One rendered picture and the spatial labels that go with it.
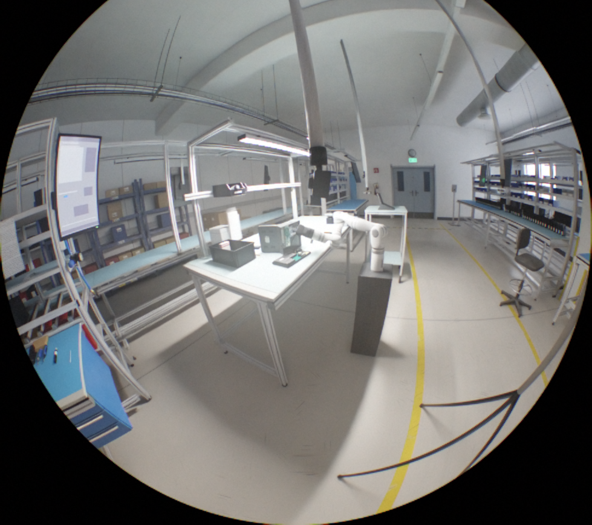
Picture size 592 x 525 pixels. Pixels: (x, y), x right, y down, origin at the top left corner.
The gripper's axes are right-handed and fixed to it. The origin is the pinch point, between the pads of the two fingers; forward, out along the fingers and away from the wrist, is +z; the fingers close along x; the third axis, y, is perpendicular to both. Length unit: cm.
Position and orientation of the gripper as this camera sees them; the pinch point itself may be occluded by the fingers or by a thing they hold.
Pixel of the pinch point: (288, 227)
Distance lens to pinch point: 130.9
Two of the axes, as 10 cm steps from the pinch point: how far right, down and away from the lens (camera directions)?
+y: 0.6, -4.0, -9.1
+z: -9.4, -3.2, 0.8
